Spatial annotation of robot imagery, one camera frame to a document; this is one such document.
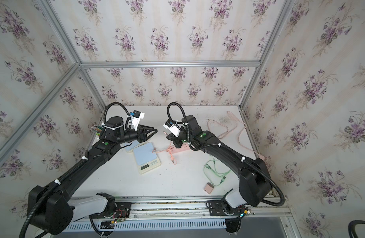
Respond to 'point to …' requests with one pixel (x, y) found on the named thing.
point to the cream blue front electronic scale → (146, 159)
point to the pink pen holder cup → (98, 130)
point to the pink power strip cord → (229, 113)
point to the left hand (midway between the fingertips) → (155, 130)
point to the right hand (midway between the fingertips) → (170, 136)
